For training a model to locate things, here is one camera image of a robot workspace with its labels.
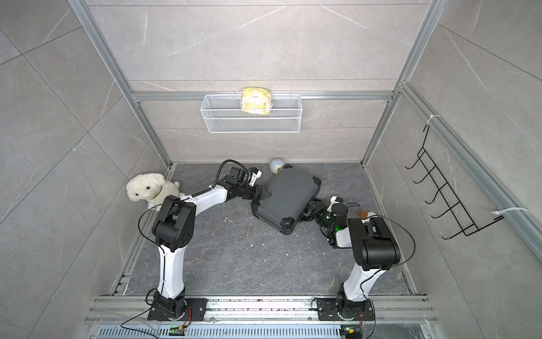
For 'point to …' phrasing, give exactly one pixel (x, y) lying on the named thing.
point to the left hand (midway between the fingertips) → (269, 192)
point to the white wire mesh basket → (224, 114)
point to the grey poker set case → (292, 191)
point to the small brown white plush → (365, 216)
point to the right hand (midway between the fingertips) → (310, 203)
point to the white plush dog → (152, 187)
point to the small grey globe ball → (276, 165)
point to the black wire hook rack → (466, 224)
